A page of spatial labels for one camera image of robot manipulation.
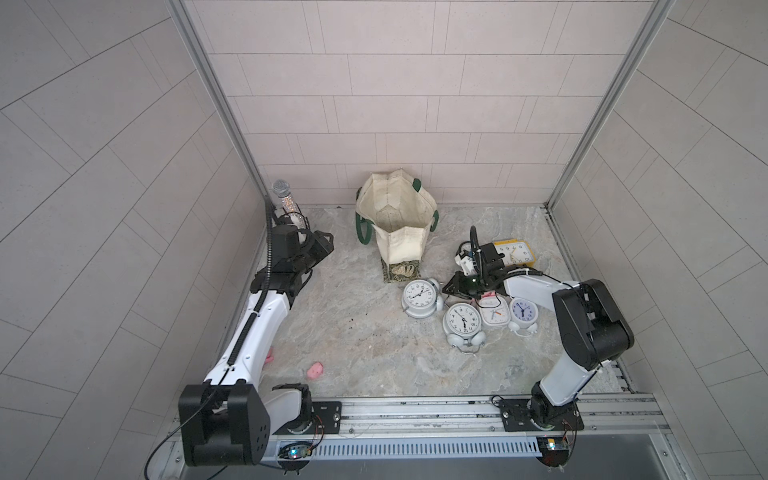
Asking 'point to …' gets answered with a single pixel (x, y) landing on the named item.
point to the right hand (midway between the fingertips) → (445, 288)
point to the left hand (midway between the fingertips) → (334, 234)
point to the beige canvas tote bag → (392, 202)
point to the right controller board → (554, 450)
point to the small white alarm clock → (523, 313)
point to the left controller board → (297, 450)
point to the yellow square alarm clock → (516, 252)
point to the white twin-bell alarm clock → (420, 298)
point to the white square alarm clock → (494, 311)
